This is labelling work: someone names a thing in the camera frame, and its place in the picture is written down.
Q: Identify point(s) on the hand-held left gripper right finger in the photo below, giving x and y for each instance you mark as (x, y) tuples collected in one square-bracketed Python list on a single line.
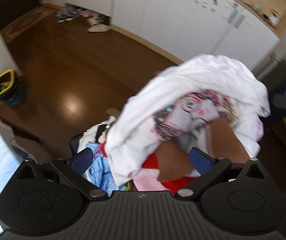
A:
[(198, 161)]

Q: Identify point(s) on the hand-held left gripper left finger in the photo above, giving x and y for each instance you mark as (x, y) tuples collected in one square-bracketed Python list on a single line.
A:
[(81, 161)]

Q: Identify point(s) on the white printed sweatshirt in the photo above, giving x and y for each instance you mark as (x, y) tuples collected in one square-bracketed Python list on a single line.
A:
[(208, 75)]

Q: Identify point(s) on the pile of colourful clothes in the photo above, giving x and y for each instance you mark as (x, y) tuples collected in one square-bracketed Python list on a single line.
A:
[(149, 163)]

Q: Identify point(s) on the black chair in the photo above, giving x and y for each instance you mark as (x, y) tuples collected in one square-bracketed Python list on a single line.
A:
[(74, 142)]

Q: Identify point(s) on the brown garment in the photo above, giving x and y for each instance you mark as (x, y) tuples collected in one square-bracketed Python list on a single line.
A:
[(223, 140)]

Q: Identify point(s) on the white and black garment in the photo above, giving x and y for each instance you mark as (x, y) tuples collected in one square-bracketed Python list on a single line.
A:
[(93, 130)]

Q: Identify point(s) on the pale pink garment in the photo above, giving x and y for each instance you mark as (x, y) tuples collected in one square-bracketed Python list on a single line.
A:
[(145, 182)]

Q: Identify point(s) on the yellow rimmed trash bin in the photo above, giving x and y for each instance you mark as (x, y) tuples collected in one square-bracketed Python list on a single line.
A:
[(15, 97)]

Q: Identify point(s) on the wooden shelf unit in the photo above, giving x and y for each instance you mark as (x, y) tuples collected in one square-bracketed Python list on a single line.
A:
[(253, 12)]

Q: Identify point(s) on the row of shoes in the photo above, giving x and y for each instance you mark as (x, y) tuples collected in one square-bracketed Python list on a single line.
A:
[(98, 26)]

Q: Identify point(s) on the brown doormat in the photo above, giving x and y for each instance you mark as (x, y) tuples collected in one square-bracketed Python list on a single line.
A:
[(25, 22)]

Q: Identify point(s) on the white cabinet with stickers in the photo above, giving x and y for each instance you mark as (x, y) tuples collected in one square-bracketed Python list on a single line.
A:
[(158, 10)]

